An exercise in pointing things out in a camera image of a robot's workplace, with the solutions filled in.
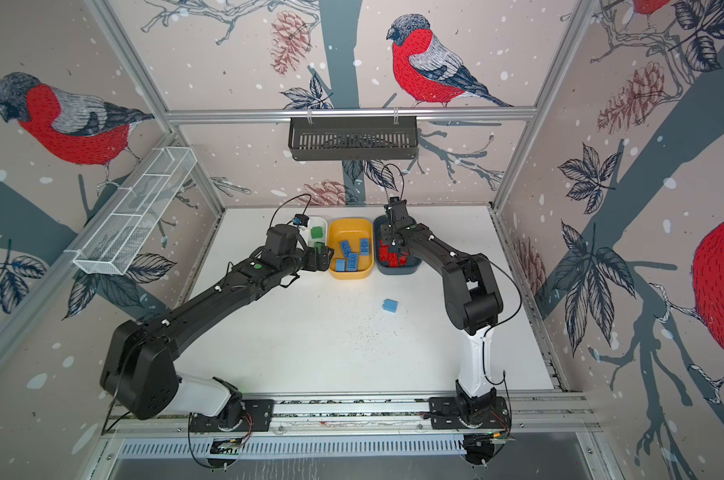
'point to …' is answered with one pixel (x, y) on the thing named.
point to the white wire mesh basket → (134, 210)
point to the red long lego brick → (393, 259)
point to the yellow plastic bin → (352, 230)
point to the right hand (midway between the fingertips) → (392, 231)
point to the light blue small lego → (389, 305)
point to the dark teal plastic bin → (413, 262)
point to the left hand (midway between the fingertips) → (319, 248)
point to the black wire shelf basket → (346, 140)
